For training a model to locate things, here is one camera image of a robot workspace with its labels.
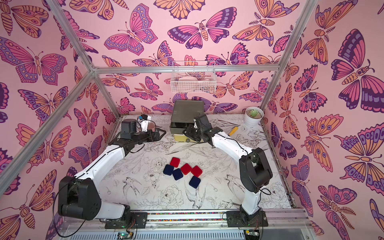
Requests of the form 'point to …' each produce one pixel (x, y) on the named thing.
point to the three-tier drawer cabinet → (183, 112)
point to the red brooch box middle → (186, 168)
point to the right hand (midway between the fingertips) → (180, 133)
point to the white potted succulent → (253, 116)
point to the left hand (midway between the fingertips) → (162, 131)
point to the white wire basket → (193, 82)
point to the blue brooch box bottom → (194, 182)
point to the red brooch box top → (175, 162)
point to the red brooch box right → (196, 171)
